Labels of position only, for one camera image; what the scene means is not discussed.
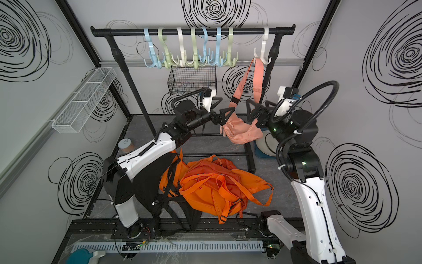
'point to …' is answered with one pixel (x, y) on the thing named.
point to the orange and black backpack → (157, 186)
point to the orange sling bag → (217, 194)
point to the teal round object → (79, 256)
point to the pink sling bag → (243, 126)
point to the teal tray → (259, 153)
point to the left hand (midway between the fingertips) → (228, 103)
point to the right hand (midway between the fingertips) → (258, 101)
